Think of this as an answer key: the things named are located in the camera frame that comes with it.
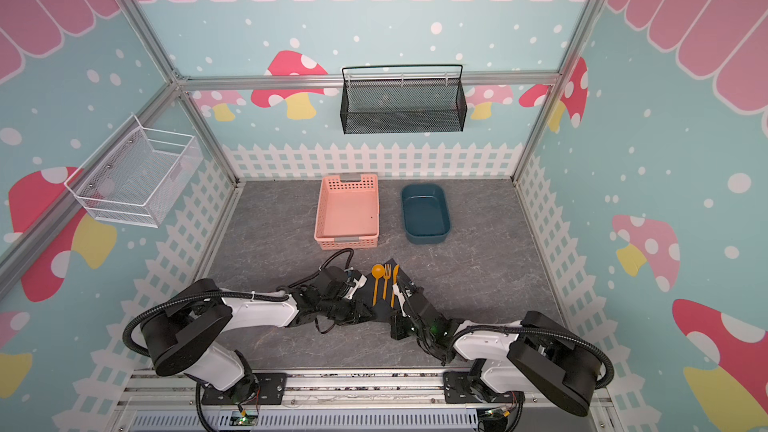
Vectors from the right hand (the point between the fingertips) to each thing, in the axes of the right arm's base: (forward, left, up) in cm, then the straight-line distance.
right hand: (383, 318), depth 85 cm
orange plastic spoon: (+14, +2, -1) cm, 15 cm away
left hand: (-2, +3, +1) cm, 3 cm away
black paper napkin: (+7, +1, 0) cm, 7 cm away
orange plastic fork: (+14, -1, -1) cm, 14 cm away
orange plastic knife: (+13, -3, -2) cm, 13 cm away
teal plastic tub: (+40, -15, -3) cm, 43 cm away
